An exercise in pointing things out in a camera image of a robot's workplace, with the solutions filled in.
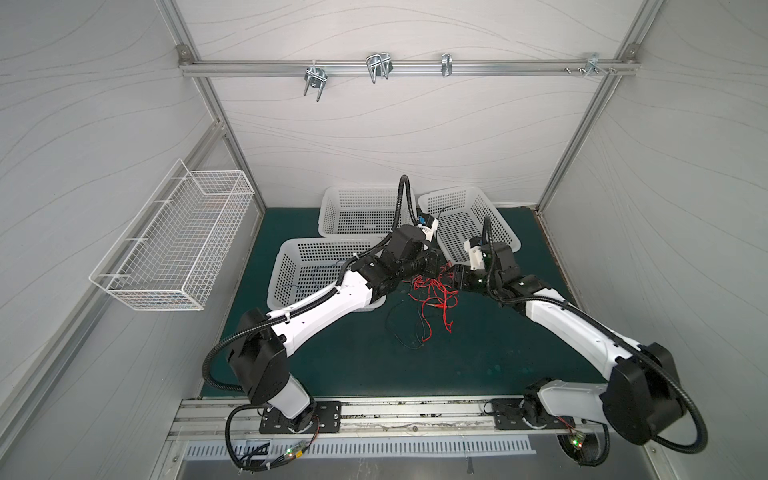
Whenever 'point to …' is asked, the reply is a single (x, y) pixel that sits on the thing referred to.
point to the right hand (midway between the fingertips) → (454, 267)
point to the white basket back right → (460, 213)
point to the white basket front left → (302, 267)
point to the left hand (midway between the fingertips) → (448, 250)
